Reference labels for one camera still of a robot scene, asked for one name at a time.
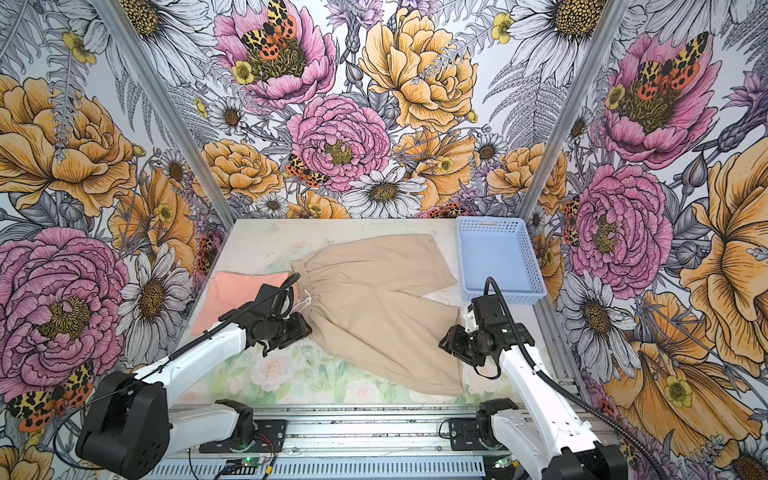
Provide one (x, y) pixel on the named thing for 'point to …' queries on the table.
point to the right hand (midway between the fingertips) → (446, 357)
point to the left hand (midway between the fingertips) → (304, 341)
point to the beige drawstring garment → (370, 311)
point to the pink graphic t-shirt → (222, 291)
